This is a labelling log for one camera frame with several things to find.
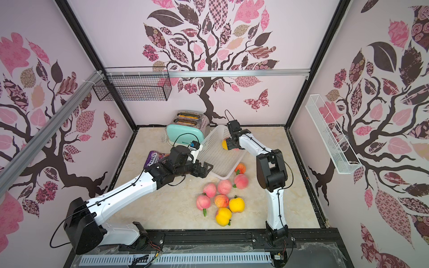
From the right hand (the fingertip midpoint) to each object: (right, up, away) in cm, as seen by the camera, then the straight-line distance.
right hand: (236, 144), depth 100 cm
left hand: (-18, -11, -22) cm, 31 cm away
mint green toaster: (-28, +10, -5) cm, 30 cm away
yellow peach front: (-9, -33, -24) cm, 42 cm away
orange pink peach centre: (-9, -28, -21) cm, 36 cm away
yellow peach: (-7, 0, +3) cm, 8 cm away
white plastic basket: (-7, -10, +1) cm, 13 cm away
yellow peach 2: (-2, -29, -21) cm, 36 cm away
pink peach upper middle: (-8, -22, -17) cm, 28 cm away
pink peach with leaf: (-18, -28, -21) cm, 39 cm away
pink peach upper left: (-15, -23, -17) cm, 33 cm away
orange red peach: (+2, -13, -8) cm, 15 cm away
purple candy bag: (-51, -8, 0) cm, 52 cm away
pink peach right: (+1, -20, -13) cm, 24 cm away
